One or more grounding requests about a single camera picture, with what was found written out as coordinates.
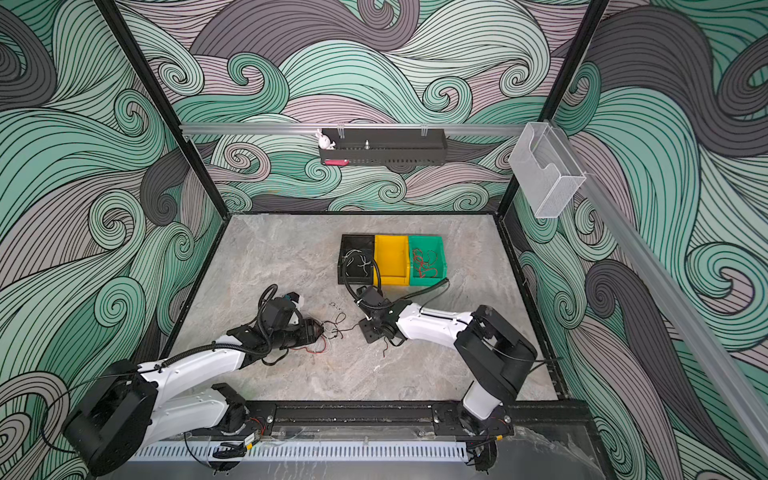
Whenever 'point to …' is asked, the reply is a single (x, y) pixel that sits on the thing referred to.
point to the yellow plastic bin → (391, 254)
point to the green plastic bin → (426, 243)
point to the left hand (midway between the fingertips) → (320, 329)
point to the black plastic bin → (356, 259)
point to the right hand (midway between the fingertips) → (370, 326)
